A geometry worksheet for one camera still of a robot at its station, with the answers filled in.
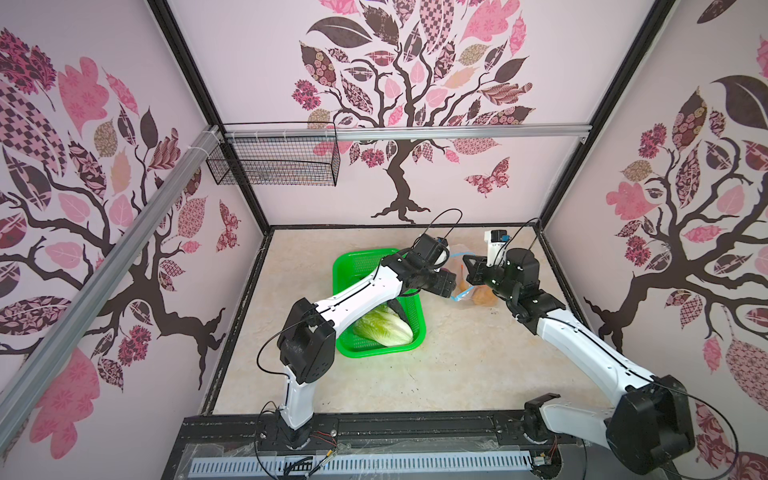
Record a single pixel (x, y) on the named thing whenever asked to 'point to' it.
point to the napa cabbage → (385, 327)
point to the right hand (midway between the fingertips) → (467, 253)
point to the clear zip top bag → (460, 271)
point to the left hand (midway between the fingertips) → (441, 284)
